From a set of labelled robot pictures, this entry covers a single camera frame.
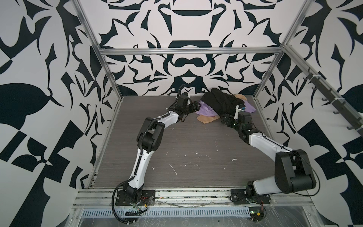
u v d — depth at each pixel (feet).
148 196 2.43
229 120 2.68
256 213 2.34
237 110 2.68
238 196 2.44
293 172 1.44
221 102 3.44
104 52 3.01
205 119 3.44
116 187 2.25
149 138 1.96
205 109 3.46
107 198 2.48
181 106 2.72
